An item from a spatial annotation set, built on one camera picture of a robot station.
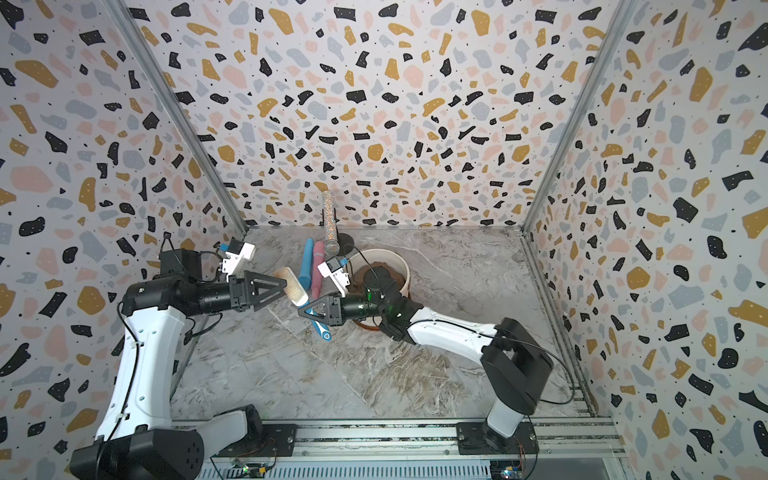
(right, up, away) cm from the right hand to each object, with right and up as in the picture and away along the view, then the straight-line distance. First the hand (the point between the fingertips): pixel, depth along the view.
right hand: (303, 317), depth 64 cm
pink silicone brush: (-10, +12, +45) cm, 48 cm away
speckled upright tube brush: (-1, +17, +31) cm, 35 cm away
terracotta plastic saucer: (+10, -8, +27) cm, 30 cm away
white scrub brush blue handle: (-1, +5, 0) cm, 5 cm away
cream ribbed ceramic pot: (+10, +13, +30) cm, 34 cm away
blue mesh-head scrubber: (-4, +8, +13) cm, 16 cm away
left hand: (-3, +6, -1) cm, 7 cm away
